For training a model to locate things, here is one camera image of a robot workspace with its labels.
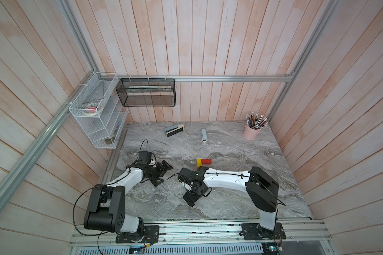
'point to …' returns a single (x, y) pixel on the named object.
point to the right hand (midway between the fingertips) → (193, 197)
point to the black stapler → (172, 130)
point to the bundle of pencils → (255, 122)
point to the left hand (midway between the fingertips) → (169, 174)
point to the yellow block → (199, 162)
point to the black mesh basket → (147, 92)
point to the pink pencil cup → (250, 134)
